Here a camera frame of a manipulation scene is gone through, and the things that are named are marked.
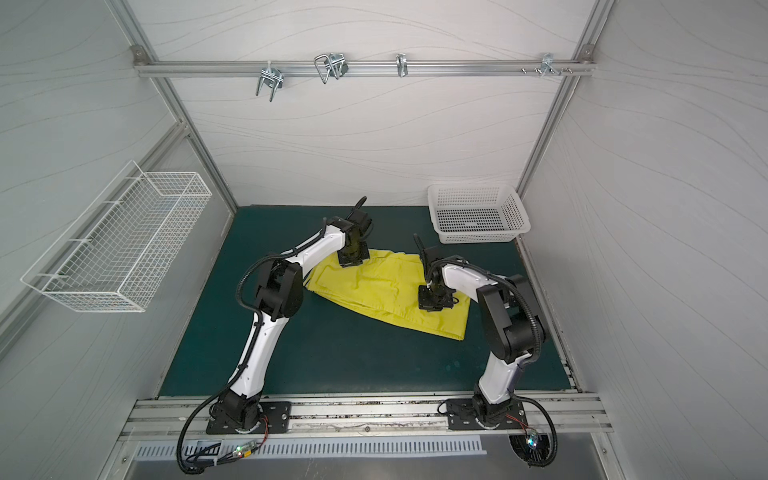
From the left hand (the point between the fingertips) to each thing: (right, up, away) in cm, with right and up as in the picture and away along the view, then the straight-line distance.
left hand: (363, 262), depth 103 cm
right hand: (+22, -13, -9) cm, 27 cm away
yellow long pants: (+8, -7, -7) cm, 13 cm away
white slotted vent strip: (-31, -42, -33) cm, 62 cm away
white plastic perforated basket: (+42, +18, +8) cm, 47 cm away
